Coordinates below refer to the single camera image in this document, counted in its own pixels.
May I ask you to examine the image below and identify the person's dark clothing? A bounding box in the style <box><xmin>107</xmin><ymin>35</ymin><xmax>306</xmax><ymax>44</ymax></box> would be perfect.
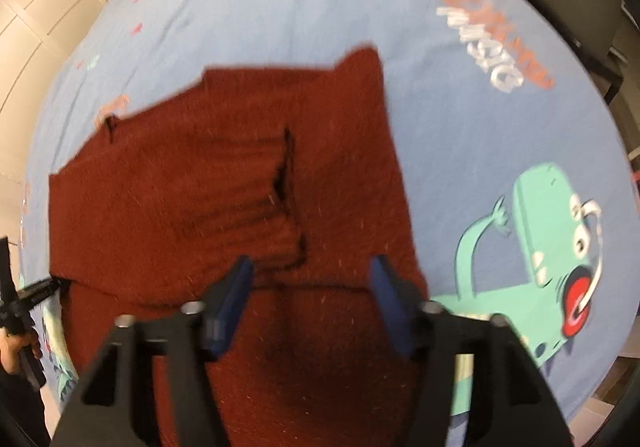
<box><xmin>0</xmin><ymin>367</ymin><xmax>52</xmax><ymax>447</ymax></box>

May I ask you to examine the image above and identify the person's left hand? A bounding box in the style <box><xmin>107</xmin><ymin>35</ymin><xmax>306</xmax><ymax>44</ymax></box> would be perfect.
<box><xmin>0</xmin><ymin>326</ymin><xmax>44</xmax><ymax>374</ymax></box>

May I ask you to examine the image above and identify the blue cartoon printed bed sheet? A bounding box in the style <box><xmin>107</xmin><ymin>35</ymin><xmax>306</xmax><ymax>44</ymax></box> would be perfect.
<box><xmin>17</xmin><ymin>0</ymin><xmax>640</xmax><ymax>433</ymax></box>

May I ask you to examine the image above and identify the dark red knit sweater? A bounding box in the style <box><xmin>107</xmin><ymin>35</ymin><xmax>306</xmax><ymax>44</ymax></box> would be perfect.
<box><xmin>47</xmin><ymin>44</ymin><xmax>431</xmax><ymax>447</ymax></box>

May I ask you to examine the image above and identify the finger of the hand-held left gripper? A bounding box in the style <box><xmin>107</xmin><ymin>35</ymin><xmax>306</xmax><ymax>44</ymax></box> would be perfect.
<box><xmin>16</xmin><ymin>277</ymin><xmax>68</xmax><ymax>309</ymax></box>

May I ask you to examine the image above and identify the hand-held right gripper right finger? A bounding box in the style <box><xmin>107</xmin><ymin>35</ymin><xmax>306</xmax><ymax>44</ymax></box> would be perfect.
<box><xmin>369</xmin><ymin>254</ymin><xmax>573</xmax><ymax>447</ymax></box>

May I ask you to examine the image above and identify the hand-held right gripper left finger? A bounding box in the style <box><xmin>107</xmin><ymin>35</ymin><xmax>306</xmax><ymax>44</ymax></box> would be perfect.
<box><xmin>50</xmin><ymin>254</ymin><xmax>256</xmax><ymax>447</ymax></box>

